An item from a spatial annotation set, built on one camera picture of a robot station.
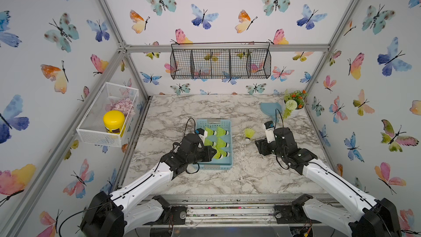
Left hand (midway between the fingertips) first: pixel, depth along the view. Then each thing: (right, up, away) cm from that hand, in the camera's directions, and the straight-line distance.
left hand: (218, 151), depth 78 cm
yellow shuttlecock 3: (+3, -3, +11) cm, 12 cm away
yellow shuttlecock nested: (0, -3, +3) cm, 4 cm away
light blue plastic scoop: (+36, +21, +37) cm, 56 cm away
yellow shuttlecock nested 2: (+19, +6, +21) cm, 28 cm away
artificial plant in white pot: (+45, +24, +19) cm, 54 cm away
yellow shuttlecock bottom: (+2, +6, +21) cm, 22 cm away
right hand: (+22, +5, +3) cm, 22 cm away
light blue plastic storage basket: (+4, -9, +11) cm, 15 cm away
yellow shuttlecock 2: (+2, 0, +15) cm, 15 cm away
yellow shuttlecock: (-6, +1, +17) cm, 18 cm away
